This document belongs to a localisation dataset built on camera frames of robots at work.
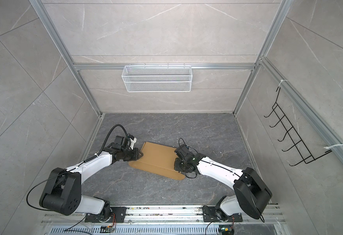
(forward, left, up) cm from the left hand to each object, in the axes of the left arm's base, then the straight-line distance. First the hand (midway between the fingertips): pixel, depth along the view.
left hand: (141, 151), depth 90 cm
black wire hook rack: (-19, -74, +27) cm, 81 cm away
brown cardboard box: (-4, -11, -3) cm, 12 cm away
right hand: (-9, -21, -1) cm, 23 cm away
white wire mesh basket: (+45, -10, +23) cm, 51 cm away
